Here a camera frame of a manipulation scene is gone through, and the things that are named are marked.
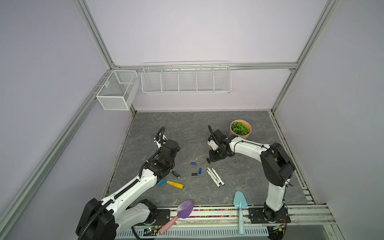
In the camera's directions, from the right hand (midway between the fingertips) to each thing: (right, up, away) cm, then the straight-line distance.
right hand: (213, 159), depth 92 cm
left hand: (-24, +12, -11) cm, 30 cm away
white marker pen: (0, -10, -7) cm, 12 cm away
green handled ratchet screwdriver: (-23, -8, -6) cm, 25 cm away
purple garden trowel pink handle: (-17, -23, -15) cm, 32 cm away
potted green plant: (+18, +19, +3) cm, 27 cm away
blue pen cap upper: (-12, -3, 0) cm, 12 cm away
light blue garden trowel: (+12, -18, -16) cm, 27 cm away
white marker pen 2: (+2, -9, -6) cm, 11 cm away
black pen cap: (-12, -8, -5) cm, 15 cm away
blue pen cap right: (-8, -6, -4) cm, 11 cm away
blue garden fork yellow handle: (-24, -12, -8) cm, 28 cm away
